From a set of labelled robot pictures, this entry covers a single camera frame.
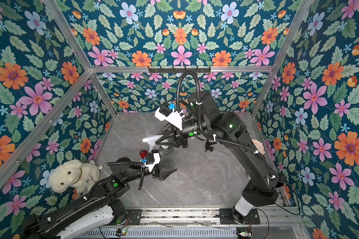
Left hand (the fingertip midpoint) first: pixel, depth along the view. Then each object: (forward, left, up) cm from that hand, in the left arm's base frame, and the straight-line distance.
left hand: (173, 160), depth 61 cm
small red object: (+16, +20, -20) cm, 33 cm away
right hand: (+3, +2, +16) cm, 16 cm away
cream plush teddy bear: (+4, +51, -14) cm, 53 cm away
